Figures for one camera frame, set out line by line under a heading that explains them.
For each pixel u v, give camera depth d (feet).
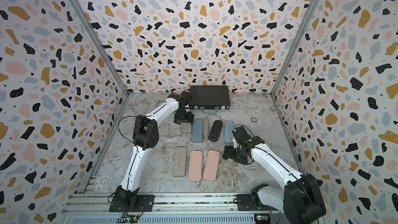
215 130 3.20
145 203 2.44
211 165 2.74
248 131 2.23
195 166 2.75
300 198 1.32
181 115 2.90
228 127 3.23
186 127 3.25
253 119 3.50
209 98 3.71
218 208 2.40
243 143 2.02
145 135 2.06
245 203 2.42
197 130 3.20
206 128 3.12
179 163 2.74
